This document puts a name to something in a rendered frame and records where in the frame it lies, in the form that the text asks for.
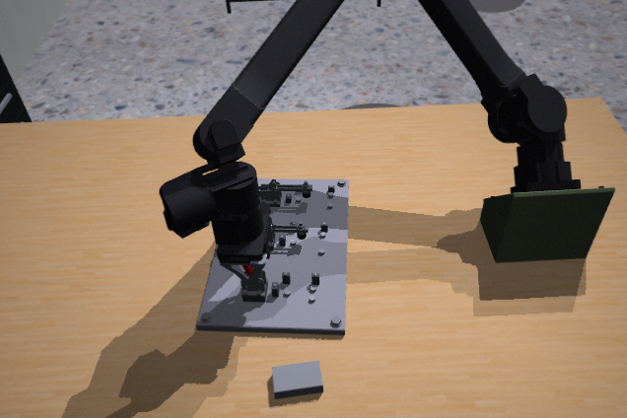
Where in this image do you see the black toggle clamp with red handle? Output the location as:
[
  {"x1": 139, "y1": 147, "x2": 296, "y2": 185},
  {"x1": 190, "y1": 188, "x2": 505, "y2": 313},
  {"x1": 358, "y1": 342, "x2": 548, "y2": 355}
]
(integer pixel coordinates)
[
  {"x1": 268, "y1": 222, "x2": 309, "y2": 250},
  {"x1": 258, "y1": 178, "x2": 313, "y2": 207}
]

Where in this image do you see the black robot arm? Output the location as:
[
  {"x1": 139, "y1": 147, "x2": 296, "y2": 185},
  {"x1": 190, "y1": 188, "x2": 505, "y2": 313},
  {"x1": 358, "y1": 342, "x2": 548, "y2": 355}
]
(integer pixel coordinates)
[{"x1": 159, "y1": 0, "x2": 581, "y2": 245}]

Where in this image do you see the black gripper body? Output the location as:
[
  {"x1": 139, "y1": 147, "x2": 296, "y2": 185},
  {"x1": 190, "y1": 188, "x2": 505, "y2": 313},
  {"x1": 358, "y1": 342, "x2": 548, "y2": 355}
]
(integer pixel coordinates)
[{"x1": 217, "y1": 201, "x2": 272, "y2": 263}]

